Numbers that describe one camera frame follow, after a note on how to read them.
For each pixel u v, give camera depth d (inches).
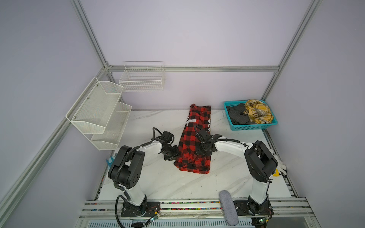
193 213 28.8
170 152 32.6
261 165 19.3
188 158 35.4
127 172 18.4
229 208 28.2
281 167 35.5
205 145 29.4
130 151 18.8
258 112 41.0
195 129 43.6
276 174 33.1
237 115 41.4
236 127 39.9
